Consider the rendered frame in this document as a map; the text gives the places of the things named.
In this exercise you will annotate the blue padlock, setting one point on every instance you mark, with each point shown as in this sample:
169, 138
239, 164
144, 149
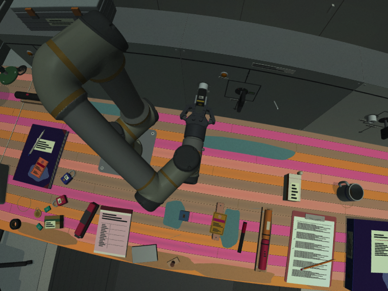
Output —
67, 178

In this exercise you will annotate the dark grey mimic board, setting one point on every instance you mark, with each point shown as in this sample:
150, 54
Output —
272, 45

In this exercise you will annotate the orange pencil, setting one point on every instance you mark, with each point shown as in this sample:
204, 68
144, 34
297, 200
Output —
318, 264

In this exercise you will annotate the white tag peg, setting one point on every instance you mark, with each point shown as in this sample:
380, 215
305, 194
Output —
276, 105

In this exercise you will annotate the small olive labelled box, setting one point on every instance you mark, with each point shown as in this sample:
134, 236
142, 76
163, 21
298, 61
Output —
54, 222

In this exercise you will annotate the dark blue logbook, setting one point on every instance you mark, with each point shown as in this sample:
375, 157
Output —
27, 169

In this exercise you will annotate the black and white interlock key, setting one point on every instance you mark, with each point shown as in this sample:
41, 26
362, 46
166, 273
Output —
202, 92

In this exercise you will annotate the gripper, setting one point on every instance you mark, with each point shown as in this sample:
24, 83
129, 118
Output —
195, 128

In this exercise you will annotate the dark grey flat device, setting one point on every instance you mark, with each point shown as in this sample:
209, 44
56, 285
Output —
3, 183

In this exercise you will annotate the cream labelled box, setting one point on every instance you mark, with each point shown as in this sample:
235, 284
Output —
293, 188

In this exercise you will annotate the grey base plate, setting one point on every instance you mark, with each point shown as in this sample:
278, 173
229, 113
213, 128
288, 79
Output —
148, 145

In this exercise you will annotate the grey drawer cabinet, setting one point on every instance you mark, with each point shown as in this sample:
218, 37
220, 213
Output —
39, 15

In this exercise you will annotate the blue small square chip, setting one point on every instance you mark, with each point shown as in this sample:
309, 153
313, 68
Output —
184, 215

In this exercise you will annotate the dark thin ruler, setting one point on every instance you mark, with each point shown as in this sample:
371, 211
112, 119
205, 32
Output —
258, 239

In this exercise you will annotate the orange and red tester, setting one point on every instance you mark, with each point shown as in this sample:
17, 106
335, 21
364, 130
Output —
265, 239

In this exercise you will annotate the yellow caution tag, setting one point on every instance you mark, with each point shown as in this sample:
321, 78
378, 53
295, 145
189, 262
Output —
218, 223

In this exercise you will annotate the black torch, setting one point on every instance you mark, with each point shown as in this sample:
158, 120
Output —
27, 96

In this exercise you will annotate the red and black tool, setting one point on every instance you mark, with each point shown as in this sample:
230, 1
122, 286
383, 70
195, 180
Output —
86, 220

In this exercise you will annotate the red padlock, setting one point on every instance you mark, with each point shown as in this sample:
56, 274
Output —
60, 201

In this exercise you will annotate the brass round tag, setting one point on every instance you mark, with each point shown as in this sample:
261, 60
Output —
38, 212

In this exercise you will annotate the grey pen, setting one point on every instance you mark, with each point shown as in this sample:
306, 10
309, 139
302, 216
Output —
37, 142

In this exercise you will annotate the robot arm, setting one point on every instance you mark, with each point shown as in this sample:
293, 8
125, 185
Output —
91, 121

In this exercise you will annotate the orange tag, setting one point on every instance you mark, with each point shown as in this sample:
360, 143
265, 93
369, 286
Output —
40, 168

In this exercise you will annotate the black control switch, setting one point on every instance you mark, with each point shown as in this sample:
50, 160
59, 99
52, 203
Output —
241, 100
385, 128

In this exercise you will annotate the teal small square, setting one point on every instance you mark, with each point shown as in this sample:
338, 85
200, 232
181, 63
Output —
47, 208
39, 226

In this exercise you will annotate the grey pad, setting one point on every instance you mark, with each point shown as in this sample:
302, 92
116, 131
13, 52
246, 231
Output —
145, 254

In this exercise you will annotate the black tape roll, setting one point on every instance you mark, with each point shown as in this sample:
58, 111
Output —
15, 224

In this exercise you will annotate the green round desk lamp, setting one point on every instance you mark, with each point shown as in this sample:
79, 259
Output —
7, 75

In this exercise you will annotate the red and black marker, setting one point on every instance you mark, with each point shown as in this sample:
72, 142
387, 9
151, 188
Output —
242, 238

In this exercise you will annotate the white key socket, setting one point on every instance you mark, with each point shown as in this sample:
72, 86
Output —
371, 118

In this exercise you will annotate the dark blue binder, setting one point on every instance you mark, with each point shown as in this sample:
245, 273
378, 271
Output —
360, 257

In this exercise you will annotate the orange indicator lamp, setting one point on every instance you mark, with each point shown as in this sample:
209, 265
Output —
29, 53
223, 74

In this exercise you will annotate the red clipboard with paper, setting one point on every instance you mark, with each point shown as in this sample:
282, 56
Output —
309, 242

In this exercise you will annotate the small brown plug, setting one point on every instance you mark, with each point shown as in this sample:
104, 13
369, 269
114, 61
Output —
173, 263

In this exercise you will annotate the dark grey mug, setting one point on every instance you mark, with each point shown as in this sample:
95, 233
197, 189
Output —
348, 191

